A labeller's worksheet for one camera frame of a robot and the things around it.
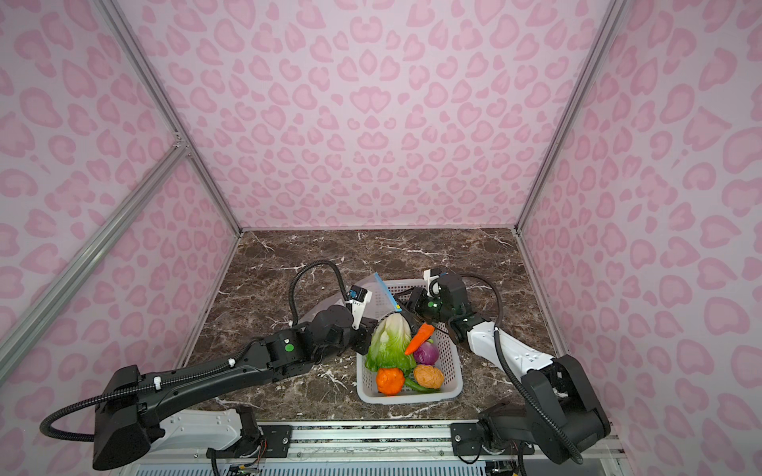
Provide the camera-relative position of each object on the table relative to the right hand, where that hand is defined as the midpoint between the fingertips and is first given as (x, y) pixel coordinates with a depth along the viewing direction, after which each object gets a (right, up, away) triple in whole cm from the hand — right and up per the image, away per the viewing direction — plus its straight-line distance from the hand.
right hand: (398, 298), depth 81 cm
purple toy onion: (+8, -15, 0) cm, 17 cm away
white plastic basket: (+14, -22, -4) cm, 26 cm away
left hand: (-4, -4, -8) cm, 10 cm away
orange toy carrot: (+6, -11, +3) cm, 13 cm away
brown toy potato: (+8, -20, -3) cm, 22 cm away
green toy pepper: (+5, -23, -1) cm, 24 cm away
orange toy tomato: (-2, -21, -4) cm, 21 cm away
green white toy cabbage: (-2, -12, -1) cm, 12 cm away
